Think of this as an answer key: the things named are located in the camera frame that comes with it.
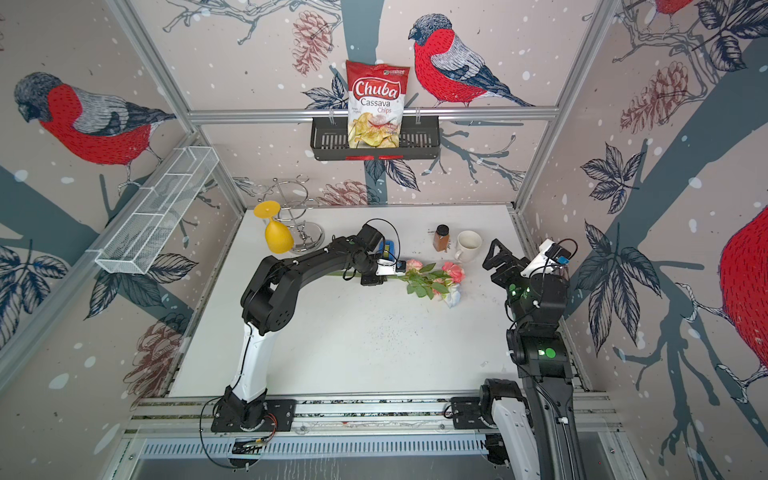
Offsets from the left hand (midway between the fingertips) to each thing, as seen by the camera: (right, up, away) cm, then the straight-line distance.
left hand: (389, 268), depth 98 cm
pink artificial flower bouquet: (+16, -4, -7) cm, 18 cm away
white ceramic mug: (+28, +8, +2) cm, 29 cm away
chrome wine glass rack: (-40, +27, +21) cm, 52 cm away
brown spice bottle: (+18, +9, +4) cm, 21 cm away
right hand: (+28, +9, -30) cm, 42 cm away
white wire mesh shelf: (-61, +11, -26) cm, 67 cm away
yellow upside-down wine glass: (-35, +11, -6) cm, 38 cm away
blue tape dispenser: (-1, +6, +3) cm, 7 cm away
